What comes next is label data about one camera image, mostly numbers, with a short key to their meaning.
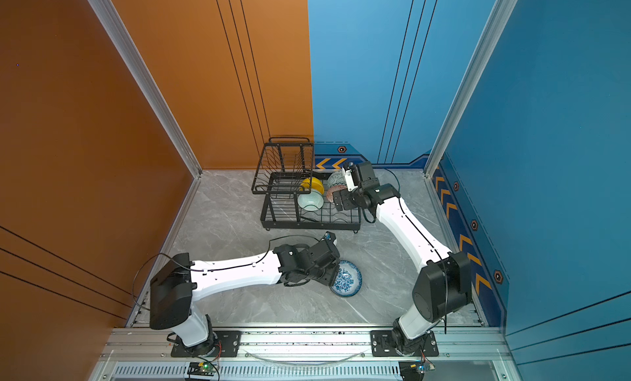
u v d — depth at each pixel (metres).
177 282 0.49
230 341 0.74
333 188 1.05
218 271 0.47
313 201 1.03
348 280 0.83
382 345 0.72
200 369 0.71
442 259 0.44
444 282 0.42
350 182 0.74
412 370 0.69
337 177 1.12
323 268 0.61
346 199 0.74
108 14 0.72
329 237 0.72
